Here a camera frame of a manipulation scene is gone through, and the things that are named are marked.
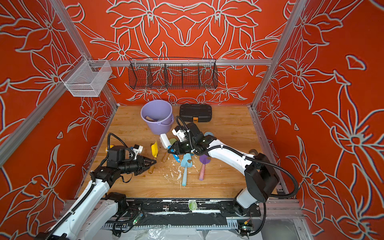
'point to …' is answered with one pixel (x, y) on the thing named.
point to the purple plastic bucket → (158, 115)
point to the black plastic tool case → (196, 113)
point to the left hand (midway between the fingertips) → (155, 162)
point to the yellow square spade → (154, 149)
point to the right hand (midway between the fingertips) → (168, 149)
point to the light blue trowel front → (187, 162)
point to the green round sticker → (192, 205)
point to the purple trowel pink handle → (205, 159)
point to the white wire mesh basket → (87, 78)
